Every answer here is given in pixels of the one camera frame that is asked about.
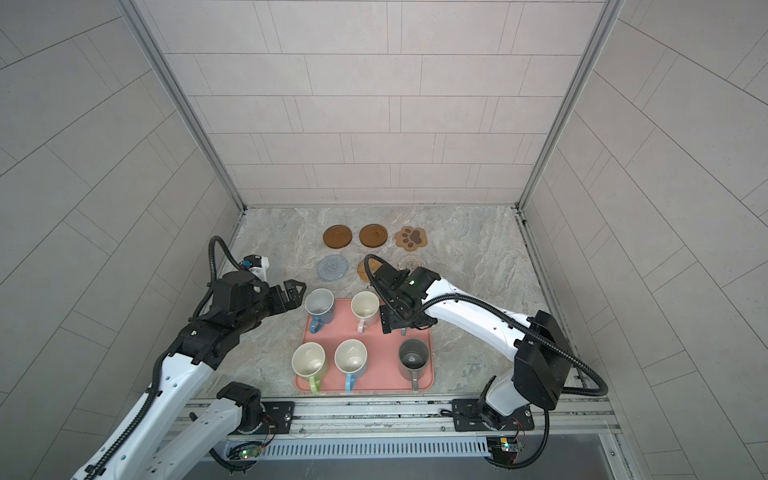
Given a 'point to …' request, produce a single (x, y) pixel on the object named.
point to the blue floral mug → (320, 304)
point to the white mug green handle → (309, 360)
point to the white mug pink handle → (365, 307)
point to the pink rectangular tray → (382, 371)
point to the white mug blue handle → (350, 357)
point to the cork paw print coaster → (411, 238)
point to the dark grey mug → (413, 360)
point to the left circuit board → (250, 452)
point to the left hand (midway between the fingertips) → (299, 284)
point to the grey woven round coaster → (332, 267)
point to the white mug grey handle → (403, 331)
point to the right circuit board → (504, 449)
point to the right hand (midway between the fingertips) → (399, 327)
